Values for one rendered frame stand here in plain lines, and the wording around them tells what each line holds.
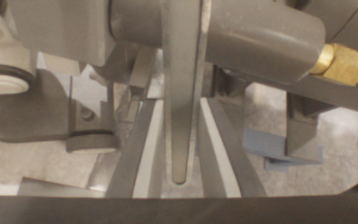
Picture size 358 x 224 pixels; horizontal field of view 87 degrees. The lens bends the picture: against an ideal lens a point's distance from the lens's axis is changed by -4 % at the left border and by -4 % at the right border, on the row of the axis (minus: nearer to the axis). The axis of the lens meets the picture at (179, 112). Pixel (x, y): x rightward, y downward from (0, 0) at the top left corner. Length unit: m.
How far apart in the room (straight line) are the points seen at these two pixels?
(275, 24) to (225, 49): 0.05
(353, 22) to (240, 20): 0.29
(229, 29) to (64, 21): 0.14
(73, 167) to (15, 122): 0.28
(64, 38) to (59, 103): 0.64
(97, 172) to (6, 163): 0.36
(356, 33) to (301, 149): 0.55
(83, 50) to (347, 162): 1.46
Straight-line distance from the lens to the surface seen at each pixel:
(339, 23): 0.45
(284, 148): 0.88
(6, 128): 0.89
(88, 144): 0.74
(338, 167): 1.45
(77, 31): 0.20
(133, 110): 0.36
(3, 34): 0.55
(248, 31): 0.19
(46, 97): 0.86
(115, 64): 0.37
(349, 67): 0.28
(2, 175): 1.06
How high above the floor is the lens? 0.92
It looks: 69 degrees down
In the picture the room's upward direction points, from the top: 36 degrees clockwise
